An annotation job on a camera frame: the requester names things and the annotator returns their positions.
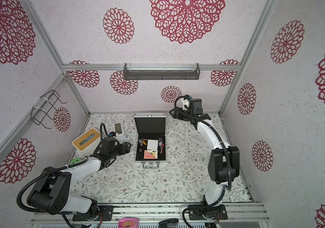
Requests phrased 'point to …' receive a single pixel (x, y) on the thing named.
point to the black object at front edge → (168, 223)
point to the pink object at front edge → (128, 223)
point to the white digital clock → (119, 128)
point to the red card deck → (149, 154)
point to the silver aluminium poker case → (150, 126)
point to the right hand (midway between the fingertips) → (172, 110)
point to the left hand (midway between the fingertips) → (127, 146)
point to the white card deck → (152, 144)
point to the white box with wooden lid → (87, 142)
